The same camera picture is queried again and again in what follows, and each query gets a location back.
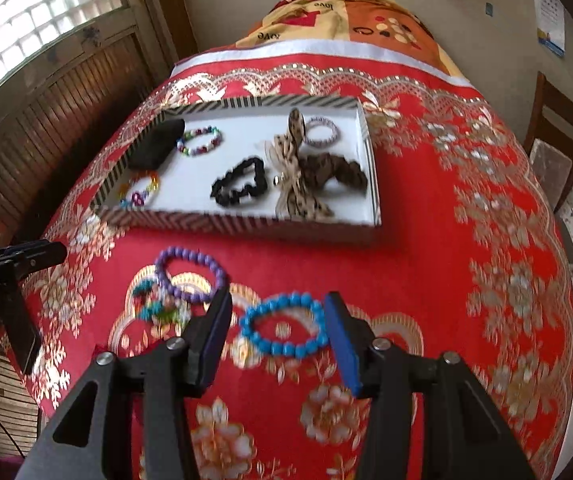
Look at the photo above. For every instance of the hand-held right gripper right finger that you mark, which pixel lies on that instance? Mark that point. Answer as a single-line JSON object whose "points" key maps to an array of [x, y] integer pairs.
{"points": [[344, 345]]}

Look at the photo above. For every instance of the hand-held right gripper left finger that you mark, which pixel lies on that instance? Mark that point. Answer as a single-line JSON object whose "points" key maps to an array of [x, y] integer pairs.
{"points": [[214, 335]]}

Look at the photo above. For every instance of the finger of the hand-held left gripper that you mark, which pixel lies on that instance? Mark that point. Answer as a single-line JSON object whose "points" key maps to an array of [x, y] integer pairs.
{"points": [[41, 253]]}

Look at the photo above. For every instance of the striped white tray box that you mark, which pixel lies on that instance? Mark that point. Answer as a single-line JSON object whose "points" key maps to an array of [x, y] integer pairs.
{"points": [[236, 132]]}

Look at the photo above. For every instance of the slatted door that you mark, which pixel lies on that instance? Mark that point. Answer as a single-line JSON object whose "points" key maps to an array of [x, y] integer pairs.
{"points": [[66, 135]]}

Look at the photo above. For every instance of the red floral tablecloth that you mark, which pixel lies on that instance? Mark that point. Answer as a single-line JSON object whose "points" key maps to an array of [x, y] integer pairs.
{"points": [[441, 260]]}

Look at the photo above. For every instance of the black scrunchie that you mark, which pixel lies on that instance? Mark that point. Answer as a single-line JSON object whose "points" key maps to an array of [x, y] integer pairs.
{"points": [[226, 181]]}

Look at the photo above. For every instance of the brown patterned scrunchie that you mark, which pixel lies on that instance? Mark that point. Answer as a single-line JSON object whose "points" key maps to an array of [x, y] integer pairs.
{"points": [[337, 165]]}

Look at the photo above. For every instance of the glass block window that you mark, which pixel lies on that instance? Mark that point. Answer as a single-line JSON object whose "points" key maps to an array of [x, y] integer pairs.
{"points": [[51, 15]]}

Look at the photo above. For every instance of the white table sheet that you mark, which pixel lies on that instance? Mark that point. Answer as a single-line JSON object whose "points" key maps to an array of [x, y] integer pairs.
{"points": [[316, 47]]}

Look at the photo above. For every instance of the wooden chair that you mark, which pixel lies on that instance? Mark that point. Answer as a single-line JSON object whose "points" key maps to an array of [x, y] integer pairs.
{"points": [[551, 105]]}

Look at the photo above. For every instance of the orange red patterned cushion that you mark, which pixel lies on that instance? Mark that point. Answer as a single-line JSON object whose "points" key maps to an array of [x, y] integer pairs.
{"points": [[356, 15]]}

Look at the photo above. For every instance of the wall calendar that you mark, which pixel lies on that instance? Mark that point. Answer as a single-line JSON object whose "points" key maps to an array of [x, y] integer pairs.
{"points": [[549, 10]]}

